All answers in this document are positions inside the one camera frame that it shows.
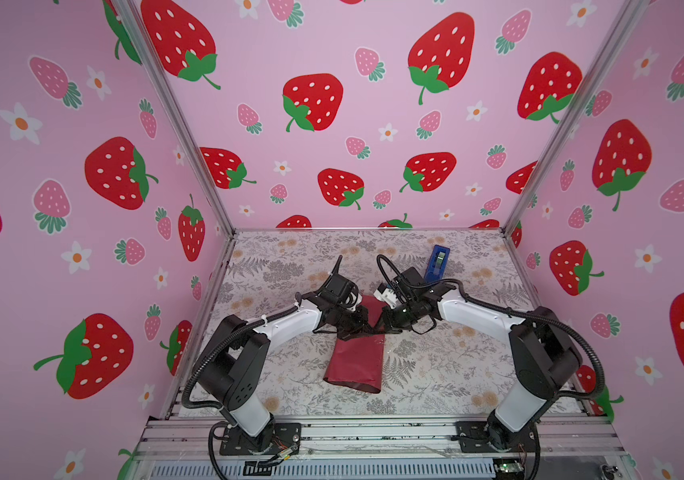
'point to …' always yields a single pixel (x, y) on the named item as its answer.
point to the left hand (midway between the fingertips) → (377, 332)
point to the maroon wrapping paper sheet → (358, 362)
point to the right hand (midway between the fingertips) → (370, 332)
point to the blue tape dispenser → (437, 264)
